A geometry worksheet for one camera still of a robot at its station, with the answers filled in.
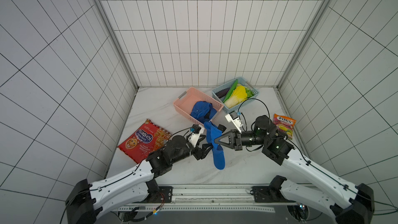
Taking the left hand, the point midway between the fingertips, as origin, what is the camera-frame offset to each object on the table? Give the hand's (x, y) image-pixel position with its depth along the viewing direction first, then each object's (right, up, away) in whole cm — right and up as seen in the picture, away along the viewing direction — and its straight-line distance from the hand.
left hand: (206, 143), depth 72 cm
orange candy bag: (+51, +5, +23) cm, 56 cm away
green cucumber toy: (+20, +27, +38) cm, 50 cm away
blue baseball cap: (+2, +8, -12) cm, 14 cm away
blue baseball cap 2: (-1, +13, +25) cm, 28 cm away
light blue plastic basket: (+19, +32, +42) cm, 56 cm away
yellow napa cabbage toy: (+24, +23, +31) cm, 46 cm away
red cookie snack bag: (-33, -2, +16) cm, 37 cm away
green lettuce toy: (+31, +25, +34) cm, 53 cm away
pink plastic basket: (-14, +18, +36) cm, 42 cm away
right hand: (+2, +3, -13) cm, 13 cm away
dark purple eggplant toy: (+13, +25, +38) cm, 48 cm away
